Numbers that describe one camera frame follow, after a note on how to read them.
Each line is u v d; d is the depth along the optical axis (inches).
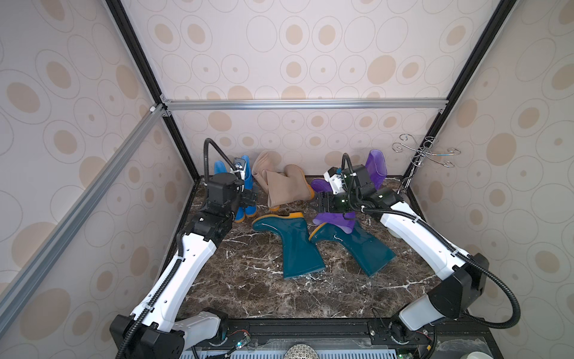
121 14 26.5
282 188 39.1
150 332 14.4
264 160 36.9
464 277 16.1
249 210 39.4
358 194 22.6
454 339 28.6
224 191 19.6
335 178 27.4
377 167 34.5
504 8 26.6
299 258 34.9
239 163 23.4
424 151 33.6
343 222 35.3
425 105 36.9
